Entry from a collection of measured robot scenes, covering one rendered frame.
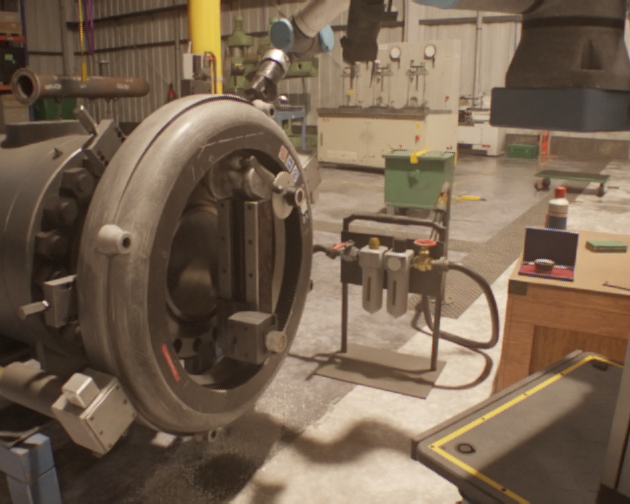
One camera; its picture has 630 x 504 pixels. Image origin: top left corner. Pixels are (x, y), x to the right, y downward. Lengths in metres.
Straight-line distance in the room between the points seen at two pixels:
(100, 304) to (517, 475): 0.80
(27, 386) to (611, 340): 1.48
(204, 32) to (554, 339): 3.89
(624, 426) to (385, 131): 6.56
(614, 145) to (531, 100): 10.71
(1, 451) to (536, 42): 1.32
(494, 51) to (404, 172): 7.76
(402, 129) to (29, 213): 6.27
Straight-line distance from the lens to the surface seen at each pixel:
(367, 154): 7.59
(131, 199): 0.99
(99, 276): 0.99
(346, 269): 2.09
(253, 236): 1.24
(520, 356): 1.78
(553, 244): 1.87
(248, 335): 1.22
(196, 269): 1.48
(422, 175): 4.47
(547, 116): 0.85
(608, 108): 0.88
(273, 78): 1.79
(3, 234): 1.36
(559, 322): 1.73
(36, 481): 1.43
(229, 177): 1.23
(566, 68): 0.85
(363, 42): 1.30
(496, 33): 12.07
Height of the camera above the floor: 0.97
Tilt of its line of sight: 15 degrees down
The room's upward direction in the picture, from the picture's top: straight up
